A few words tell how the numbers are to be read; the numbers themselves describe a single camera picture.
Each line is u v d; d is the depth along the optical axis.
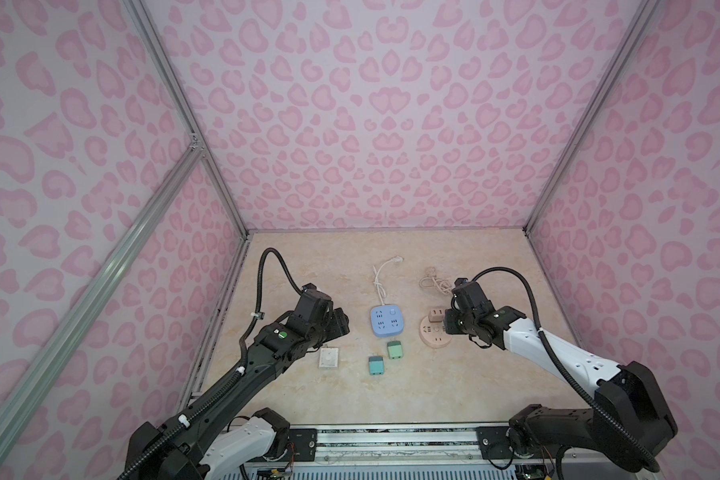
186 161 0.86
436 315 0.90
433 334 0.90
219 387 0.46
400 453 0.73
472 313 0.66
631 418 0.40
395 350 0.88
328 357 0.86
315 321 0.60
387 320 0.93
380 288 1.00
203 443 0.41
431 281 1.01
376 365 0.85
